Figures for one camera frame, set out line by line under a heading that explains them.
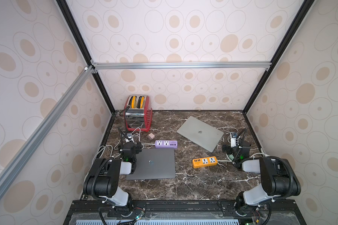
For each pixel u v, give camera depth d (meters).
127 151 0.71
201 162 0.87
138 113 0.95
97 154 0.97
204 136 1.04
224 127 1.09
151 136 1.03
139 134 1.03
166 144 0.97
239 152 0.73
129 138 0.80
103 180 0.45
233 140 0.84
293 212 0.73
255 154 0.94
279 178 0.45
